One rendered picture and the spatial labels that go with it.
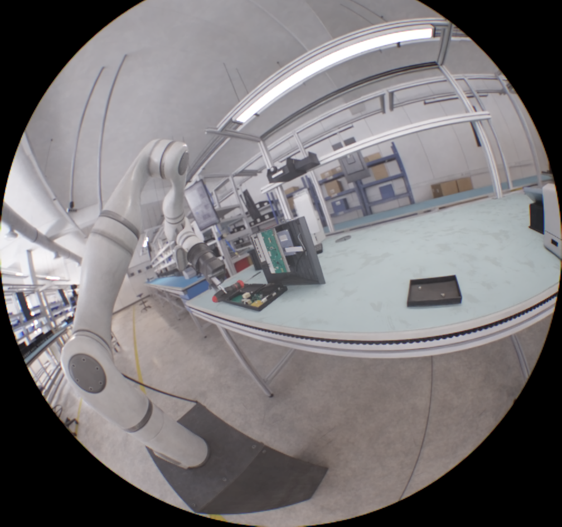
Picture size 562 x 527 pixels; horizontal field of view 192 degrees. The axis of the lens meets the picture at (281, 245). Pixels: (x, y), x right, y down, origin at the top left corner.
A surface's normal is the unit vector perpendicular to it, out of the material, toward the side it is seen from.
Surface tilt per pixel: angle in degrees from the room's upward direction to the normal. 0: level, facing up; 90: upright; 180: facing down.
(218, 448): 0
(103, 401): 92
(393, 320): 0
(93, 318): 105
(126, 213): 85
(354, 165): 98
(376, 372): 0
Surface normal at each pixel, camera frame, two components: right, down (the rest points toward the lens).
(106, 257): 0.79, 0.18
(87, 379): 0.81, -0.18
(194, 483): -0.33, -0.93
